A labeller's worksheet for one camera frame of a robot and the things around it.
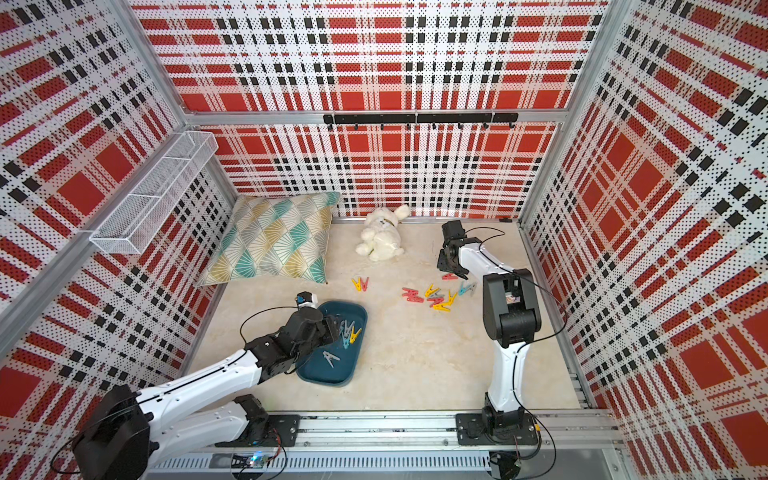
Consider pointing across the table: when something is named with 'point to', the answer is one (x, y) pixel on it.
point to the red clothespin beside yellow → (364, 285)
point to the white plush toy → (380, 235)
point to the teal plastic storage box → (333, 364)
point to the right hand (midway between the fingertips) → (454, 263)
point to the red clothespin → (449, 277)
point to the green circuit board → (254, 461)
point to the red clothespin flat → (412, 295)
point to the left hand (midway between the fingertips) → (339, 322)
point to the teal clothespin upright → (463, 289)
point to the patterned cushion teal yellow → (274, 237)
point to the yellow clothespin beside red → (357, 284)
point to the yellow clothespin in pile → (442, 306)
